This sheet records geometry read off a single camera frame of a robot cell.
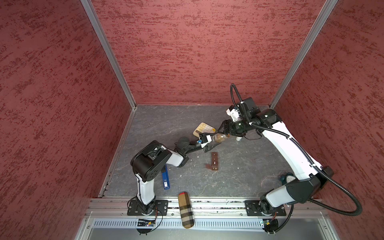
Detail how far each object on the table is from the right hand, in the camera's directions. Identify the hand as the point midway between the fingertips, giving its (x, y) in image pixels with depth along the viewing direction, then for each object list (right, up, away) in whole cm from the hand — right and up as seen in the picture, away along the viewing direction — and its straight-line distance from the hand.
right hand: (222, 135), depth 72 cm
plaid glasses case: (-17, -38, -2) cm, 42 cm away
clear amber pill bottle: (-1, -1, +2) cm, 3 cm away
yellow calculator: (-8, +1, +33) cm, 34 cm away
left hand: (-1, -2, +8) cm, 8 cm away
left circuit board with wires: (-37, -43, 0) cm, 57 cm away
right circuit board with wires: (+24, -43, -2) cm, 50 cm away
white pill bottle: (+16, -5, +28) cm, 33 cm away
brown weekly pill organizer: (-2, -21, +16) cm, 26 cm away
